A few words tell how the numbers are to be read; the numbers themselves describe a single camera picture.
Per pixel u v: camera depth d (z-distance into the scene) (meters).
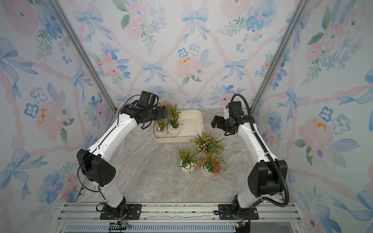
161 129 1.03
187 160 0.81
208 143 0.83
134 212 0.74
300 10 0.70
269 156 0.47
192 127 1.07
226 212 0.73
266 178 0.46
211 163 0.75
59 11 0.70
